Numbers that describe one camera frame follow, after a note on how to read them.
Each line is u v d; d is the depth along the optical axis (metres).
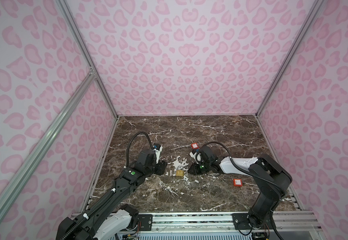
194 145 1.01
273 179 0.47
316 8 0.69
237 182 0.84
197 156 0.82
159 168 0.70
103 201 0.46
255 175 0.47
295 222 0.73
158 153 0.72
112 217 0.57
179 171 0.90
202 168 0.79
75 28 0.75
